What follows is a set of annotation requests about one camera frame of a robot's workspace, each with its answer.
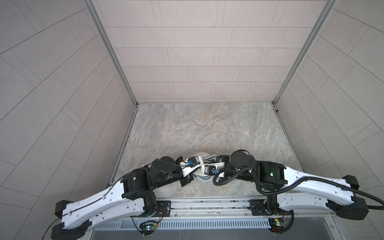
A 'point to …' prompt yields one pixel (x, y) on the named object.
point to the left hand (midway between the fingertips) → (203, 167)
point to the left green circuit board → (147, 228)
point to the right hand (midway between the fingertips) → (205, 165)
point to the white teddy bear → (202, 154)
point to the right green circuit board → (277, 225)
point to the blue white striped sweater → (209, 159)
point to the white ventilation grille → (134, 224)
